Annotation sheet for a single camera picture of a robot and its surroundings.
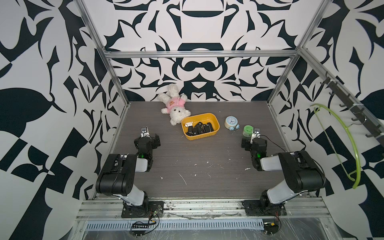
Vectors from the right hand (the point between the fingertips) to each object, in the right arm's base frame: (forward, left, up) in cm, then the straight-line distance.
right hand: (253, 135), depth 95 cm
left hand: (0, +67, +3) cm, 67 cm away
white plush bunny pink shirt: (+24, +50, +4) cm, 56 cm away
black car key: (+8, +27, -2) cm, 28 cm away
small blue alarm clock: (+11, +12, -1) cm, 16 cm away
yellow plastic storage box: (+17, +30, -3) cm, 34 cm away
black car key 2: (+6, +40, -2) cm, 40 cm away
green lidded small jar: (+4, +2, -1) cm, 5 cm away
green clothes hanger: (-31, -25, +19) cm, 44 cm away
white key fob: (+11, +41, -3) cm, 42 cm away
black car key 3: (+7, +34, -2) cm, 35 cm away
